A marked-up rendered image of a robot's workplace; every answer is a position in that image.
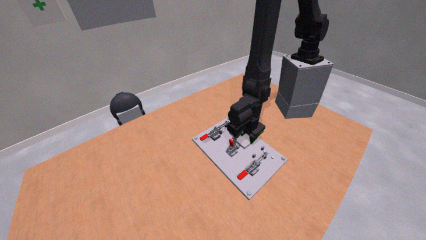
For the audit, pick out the white fixture plate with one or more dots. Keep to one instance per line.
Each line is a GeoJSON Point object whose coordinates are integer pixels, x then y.
{"type": "Point", "coordinates": [231, 167]}

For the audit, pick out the black toggle clamp with red handle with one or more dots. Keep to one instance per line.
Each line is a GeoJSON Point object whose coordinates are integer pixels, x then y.
{"type": "Point", "coordinates": [252, 169]}

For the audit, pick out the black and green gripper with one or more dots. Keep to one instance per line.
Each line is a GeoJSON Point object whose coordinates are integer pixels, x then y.
{"type": "Point", "coordinates": [255, 133]}

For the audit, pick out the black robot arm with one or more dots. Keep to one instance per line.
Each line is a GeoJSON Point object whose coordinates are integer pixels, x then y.
{"type": "Point", "coordinates": [256, 81]}

